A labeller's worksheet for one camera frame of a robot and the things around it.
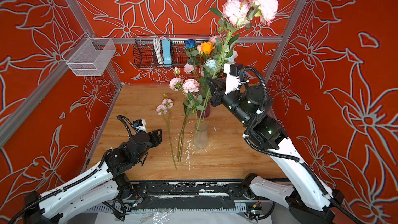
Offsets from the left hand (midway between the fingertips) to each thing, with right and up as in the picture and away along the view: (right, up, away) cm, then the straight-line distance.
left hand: (158, 131), depth 77 cm
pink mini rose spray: (+13, +6, +24) cm, 28 cm away
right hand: (+23, +23, -26) cm, 42 cm away
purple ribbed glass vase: (+26, +6, +32) cm, 41 cm away
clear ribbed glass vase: (+22, -2, +3) cm, 22 cm away
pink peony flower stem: (+16, +33, +5) cm, 37 cm away
